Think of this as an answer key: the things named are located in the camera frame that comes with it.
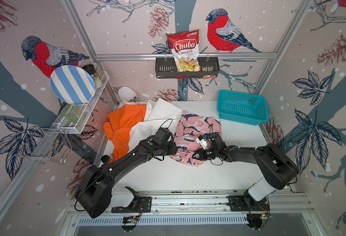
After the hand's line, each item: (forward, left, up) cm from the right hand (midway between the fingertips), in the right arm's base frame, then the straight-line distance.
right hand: (192, 156), depth 88 cm
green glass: (+5, +60, +33) cm, 69 cm away
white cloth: (+33, +25, 0) cm, 41 cm away
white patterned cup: (+44, +50, +8) cm, 67 cm away
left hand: (+1, +9, +9) cm, 13 cm away
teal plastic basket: (+44, -46, -4) cm, 64 cm away
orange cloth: (+23, +53, 0) cm, 58 cm away
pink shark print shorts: (+22, +1, -2) cm, 23 cm away
